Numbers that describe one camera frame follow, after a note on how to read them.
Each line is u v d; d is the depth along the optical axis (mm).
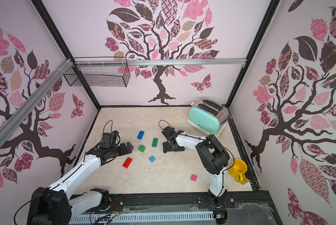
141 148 920
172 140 695
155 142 972
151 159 883
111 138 666
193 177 813
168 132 776
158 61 932
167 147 854
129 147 778
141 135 1006
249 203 739
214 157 497
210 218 697
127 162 874
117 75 798
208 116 914
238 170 762
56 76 762
